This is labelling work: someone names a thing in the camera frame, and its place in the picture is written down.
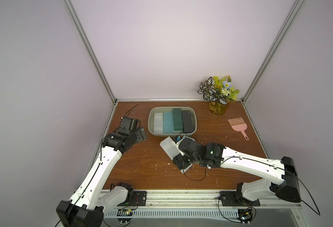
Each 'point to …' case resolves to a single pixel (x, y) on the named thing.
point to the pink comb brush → (238, 124)
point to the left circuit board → (124, 212)
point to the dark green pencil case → (177, 121)
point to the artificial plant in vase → (219, 92)
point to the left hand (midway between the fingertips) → (140, 134)
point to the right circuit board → (245, 215)
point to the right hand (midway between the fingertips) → (176, 156)
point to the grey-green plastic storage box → (155, 120)
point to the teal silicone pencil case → (168, 122)
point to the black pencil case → (187, 120)
